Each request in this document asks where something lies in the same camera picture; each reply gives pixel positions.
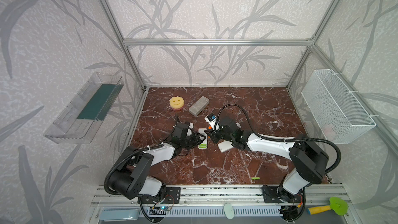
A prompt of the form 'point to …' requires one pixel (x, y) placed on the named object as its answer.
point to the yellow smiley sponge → (176, 102)
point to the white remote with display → (204, 145)
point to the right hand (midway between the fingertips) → (207, 124)
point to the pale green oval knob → (229, 211)
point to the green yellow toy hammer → (339, 206)
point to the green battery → (255, 178)
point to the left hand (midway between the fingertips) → (206, 134)
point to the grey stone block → (199, 106)
